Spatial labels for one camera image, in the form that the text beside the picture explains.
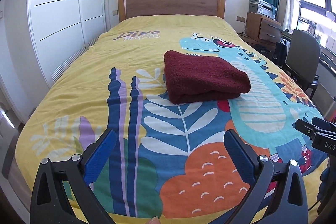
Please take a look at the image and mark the maroon knit sweater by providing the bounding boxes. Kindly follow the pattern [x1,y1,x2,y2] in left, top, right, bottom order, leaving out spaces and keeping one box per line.
[164,51,251,104]

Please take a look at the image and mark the desk with glass top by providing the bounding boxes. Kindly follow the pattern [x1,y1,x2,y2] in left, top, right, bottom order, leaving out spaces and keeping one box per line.
[282,30,335,121]

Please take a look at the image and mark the dark grey desk chair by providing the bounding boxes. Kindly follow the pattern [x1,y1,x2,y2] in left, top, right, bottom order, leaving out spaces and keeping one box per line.
[282,29,321,99]

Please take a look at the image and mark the wooden nightstand drawers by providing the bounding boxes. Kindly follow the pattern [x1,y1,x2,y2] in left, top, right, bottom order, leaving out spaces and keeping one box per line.
[246,12,282,43]

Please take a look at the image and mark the yellow dinosaur bedspread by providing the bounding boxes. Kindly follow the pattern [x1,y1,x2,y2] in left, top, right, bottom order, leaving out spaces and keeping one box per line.
[15,15,327,223]

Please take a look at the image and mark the grey boxes on nightstand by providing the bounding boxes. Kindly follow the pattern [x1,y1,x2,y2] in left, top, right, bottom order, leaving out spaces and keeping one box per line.
[249,0,277,19]

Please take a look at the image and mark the wooden headboard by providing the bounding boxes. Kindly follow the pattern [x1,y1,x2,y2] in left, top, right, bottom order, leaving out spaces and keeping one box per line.
[117,0,226,22]

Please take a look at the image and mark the white wardrobe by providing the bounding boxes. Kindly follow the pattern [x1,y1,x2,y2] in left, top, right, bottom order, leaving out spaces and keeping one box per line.
[28,0,106,86]

